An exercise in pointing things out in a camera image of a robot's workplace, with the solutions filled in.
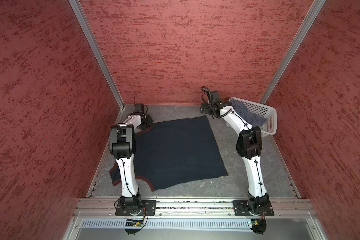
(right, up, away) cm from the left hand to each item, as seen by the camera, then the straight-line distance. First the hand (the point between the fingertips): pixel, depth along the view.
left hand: (151, 124), depth 107 cm
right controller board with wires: (+61, -48, -36) cm, 86 cm away
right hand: (+39, +9, -5) cm, 40 cm away
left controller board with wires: (-2, -48, -34) cm, 59 cm away
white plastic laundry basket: (+84, -2, -4) cm, 84 cm away
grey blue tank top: (+68, +7, -4) cm, 68 cm away
